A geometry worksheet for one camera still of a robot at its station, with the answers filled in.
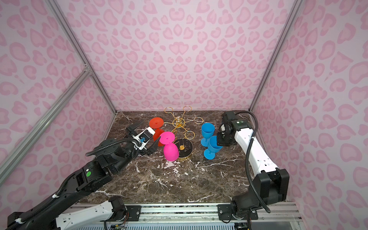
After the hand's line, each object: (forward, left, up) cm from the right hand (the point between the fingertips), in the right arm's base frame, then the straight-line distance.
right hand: (221, 142), depth 81 cm
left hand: (-8, +34, +24) cm, 42 cm away
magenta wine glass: (-9, +27, +6) cm, 29 cm away
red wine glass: (+3, +34, +14) cm, 37 cm away
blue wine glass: (+11, +7, -3) cm, 13 cm away
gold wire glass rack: (+6, +22, -5) cm, 24 cm away
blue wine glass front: (-1, +6, -13) cm, 14 cm away
